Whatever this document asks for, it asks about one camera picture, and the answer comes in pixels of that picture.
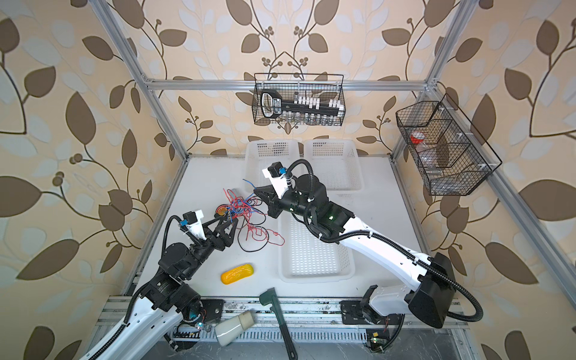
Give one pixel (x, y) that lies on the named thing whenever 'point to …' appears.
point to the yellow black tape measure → (221, 211)
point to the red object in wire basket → (417, 137)
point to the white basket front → (304, 257)
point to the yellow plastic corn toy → (237, 274)
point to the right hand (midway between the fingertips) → (256, 191)
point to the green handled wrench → (270, 296)
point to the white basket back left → (260, 154)
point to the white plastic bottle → (229, 330)
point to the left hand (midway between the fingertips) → (231, 219)
